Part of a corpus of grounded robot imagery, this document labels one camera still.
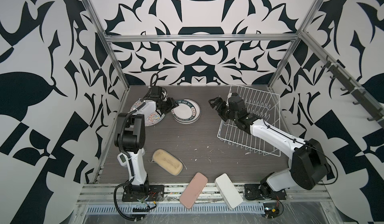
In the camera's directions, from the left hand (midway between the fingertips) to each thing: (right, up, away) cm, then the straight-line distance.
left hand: (176, 103), depth 98 cm
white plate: (+7, -6, +6) cm, 11 cm away
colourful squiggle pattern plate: (-16, -10, +4) cm, 19 cm away
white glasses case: (+27, -40, -27) cm, 56 cm away
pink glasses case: (+10, -43, -26) cm, 51 cm away
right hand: (+21, 0, -15) cm, 26 cm away
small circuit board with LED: (+47, -49, -27) cm, 73 cm away
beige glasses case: (-3, -31, -17) cm, 35 cm away
